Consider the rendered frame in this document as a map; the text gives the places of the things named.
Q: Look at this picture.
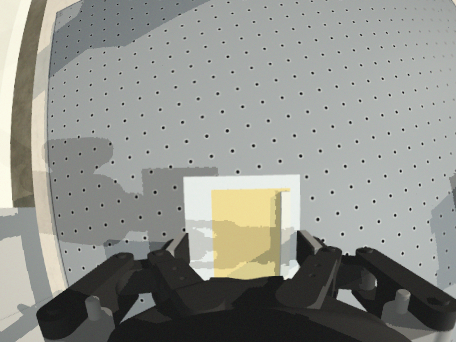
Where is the grey base plate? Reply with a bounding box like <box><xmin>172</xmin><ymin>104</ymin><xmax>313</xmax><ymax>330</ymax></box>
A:
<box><xmin>46</xmin><ymin>0</ymin><xmax>456</xmax><ymax>299</ymax></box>

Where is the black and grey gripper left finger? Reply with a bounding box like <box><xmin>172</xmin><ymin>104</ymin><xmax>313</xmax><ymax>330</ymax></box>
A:
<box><xmin>36</xmin><ymin>233</ymin><xmax>225</xmax><ymax>342</ymax></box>

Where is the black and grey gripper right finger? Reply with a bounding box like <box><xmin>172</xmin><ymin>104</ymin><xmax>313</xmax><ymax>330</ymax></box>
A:
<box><xmin>275</xmin><ymin>230</ymin><xmax>456</xmax><ymax>342</ymax></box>

